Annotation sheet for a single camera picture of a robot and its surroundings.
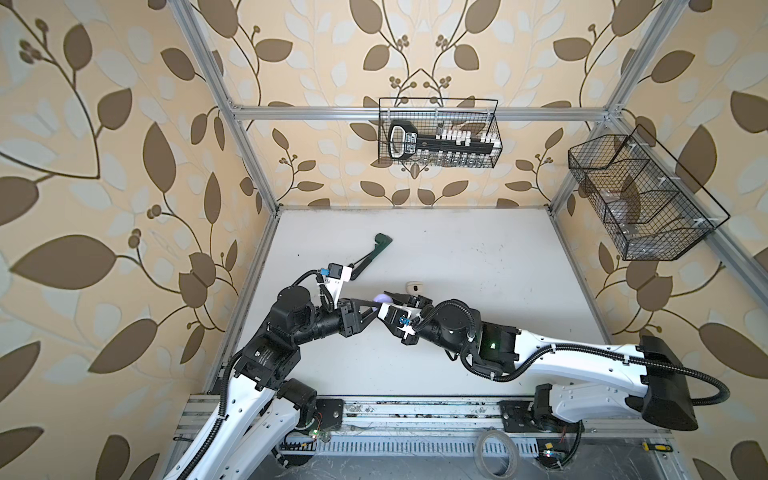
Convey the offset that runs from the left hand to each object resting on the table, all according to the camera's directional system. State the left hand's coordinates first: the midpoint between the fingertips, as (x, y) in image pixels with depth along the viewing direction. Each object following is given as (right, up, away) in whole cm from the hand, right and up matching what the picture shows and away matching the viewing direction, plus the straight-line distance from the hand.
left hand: (382, 309), depth 63 cm
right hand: (+1, +1, +2) cm, 2 cm away
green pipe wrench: (-2, +14, +46) cm, 48 cm away
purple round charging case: (0, +2, +1) cm, 2 cm away
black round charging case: (+9, +2, -4) cm, 10 cm away
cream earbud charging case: (+9, -1, +33) cm, 34 cm away
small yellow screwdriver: (+65, -34, +6) cm, 74 cm away
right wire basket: (+66, +22, +10) cm, 70 cm away
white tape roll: (+30, -33, +4) cm, 45 cm away
